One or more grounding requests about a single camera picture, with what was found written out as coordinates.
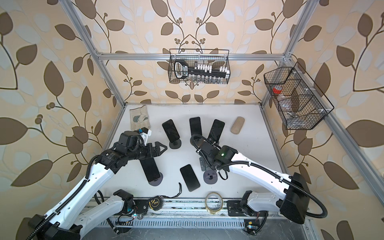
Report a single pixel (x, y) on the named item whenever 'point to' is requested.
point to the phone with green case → (150, 168)
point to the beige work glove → (139, 118)
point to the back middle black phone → (195, 126)
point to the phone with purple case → (189, 177)
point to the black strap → (180, 191)
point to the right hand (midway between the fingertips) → (211, 162)
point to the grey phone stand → (156, 181)
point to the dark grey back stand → (175, 145)
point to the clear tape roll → (211, 211)
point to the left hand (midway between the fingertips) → (159, 147)
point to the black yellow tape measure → (156, 203)
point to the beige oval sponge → (237, 126)
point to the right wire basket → (301, 104)
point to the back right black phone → (216, 130)
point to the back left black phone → (170, 130)
